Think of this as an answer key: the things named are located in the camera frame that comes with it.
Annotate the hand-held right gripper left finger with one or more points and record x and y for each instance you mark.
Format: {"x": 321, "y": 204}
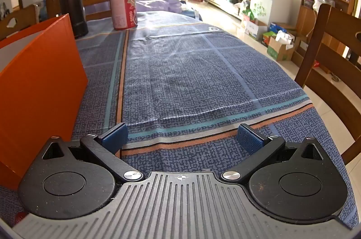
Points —
{"x": 115, "y": 137}

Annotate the red can with yellow lid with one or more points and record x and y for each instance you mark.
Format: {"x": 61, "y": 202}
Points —
{"x": 124, "y": 7}

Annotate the wooden chair with heart cutout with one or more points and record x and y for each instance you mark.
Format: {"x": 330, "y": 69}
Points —
{"x": 22, "y": 19}

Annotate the purple blanket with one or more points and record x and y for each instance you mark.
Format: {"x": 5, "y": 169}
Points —
{"x": 163, "y": 4}

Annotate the white chest freezer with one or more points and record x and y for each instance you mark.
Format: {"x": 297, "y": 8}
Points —
{"x": 273, "y": 4}

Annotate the blue patterned tablecloth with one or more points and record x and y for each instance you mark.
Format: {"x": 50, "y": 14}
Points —
{"x": 183, "y": 72}

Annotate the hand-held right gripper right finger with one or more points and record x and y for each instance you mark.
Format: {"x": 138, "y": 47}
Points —
{"x": 249, "y": 138}

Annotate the open cardboard box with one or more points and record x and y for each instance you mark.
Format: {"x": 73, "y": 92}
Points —
{"x": 279, "y": 51}

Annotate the wooden chair with oval cutout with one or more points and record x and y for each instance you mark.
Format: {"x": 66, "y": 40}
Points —
{"x": 318, "y": 58}

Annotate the white television cabinet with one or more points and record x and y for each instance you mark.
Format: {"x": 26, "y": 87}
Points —
{"x": 225, "y": 3}

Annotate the white plastic bag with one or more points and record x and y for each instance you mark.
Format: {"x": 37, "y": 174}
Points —
{"x": 321, "y": 3}

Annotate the orange cardboard box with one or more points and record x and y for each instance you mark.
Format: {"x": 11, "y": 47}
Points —
{"x": 42, "y": 86}

